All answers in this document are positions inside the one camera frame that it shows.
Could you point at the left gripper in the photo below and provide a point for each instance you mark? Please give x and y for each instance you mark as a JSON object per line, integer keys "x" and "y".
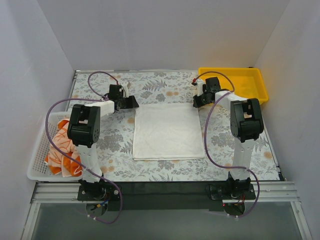
{"x": 127, "y": 102}

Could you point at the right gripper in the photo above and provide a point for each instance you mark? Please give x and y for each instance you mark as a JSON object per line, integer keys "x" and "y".
{"x": 200, "y": 99}

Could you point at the white towel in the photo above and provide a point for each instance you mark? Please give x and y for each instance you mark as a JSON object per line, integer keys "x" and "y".
{"x": 170, "y": 131}

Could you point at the orange patterned towel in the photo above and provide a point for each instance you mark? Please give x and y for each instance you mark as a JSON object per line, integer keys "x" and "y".
{"x": 56, "y": 161}

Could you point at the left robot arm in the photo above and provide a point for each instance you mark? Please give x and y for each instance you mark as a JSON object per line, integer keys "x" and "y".
{"x": 85, "y": 123}

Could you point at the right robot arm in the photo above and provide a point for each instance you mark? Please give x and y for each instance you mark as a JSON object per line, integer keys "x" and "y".
{"x": 246, "y": 125}

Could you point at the yellow plastic tray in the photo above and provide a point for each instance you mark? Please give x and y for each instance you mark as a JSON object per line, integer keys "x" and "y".
{"x": 248, "y": 82}

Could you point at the white plastic basket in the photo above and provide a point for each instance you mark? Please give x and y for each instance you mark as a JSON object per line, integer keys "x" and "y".
{"x": 38, "y": 169}

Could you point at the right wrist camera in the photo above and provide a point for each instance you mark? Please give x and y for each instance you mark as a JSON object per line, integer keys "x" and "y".
{"x": 200, "y": 84}

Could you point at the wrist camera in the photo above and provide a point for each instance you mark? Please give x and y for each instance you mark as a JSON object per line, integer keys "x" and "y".
{"x": 200, "y": 84}
{"x": 125, "y": 88}

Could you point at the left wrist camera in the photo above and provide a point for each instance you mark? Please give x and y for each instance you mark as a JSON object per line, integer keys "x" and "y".
{"x": 125, "y": 88}

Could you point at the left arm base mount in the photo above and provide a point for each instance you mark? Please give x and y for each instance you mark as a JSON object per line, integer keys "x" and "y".
{"x": 97, "y": 191}

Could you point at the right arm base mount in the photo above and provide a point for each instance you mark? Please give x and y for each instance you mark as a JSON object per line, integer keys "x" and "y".
{"x": 237, "y": 191}

